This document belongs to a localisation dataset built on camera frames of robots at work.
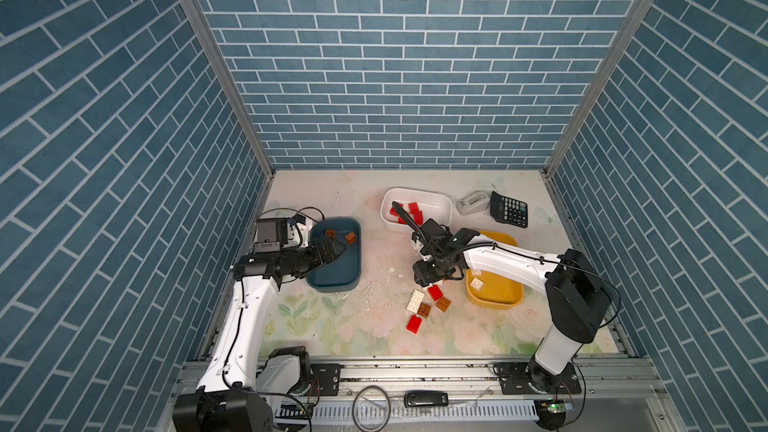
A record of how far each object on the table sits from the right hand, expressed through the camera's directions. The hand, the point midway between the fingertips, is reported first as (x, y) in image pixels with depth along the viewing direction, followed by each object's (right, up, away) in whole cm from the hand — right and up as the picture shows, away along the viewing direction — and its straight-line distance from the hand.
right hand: (418, 274), depth 86 cm
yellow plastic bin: (+21, -5, +3) cm, 22 cm away
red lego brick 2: (+5, -6, +2) cm, 8 cm away
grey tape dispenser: (+21, +20, +21) cm, 36 cm away
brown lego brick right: (+7, -8, -2) cm, 11 cm away
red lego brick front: (-1, -13, -4) cm, 14 cm away
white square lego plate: (+18, -4, +3) cm, 18 cm away
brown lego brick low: (+2, -10, 0) cm, 10 cm away
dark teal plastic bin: (-23, -1, +5) cm, 24 cm away
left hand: (-23, +8, -9) cm, 26 cm away
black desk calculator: (+34, +17, +19) cm, 42 cm away
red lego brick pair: (+1, +16, +19) cm, 25 cm away
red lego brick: (-8, +17, +21) cm, 28 cm away
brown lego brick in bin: (-29, +11, +13) cm, 33 cm away
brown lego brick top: (-22, +9, +12) cm, 26 cm away
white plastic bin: (+2, +20, +22) cm, 30 cm away
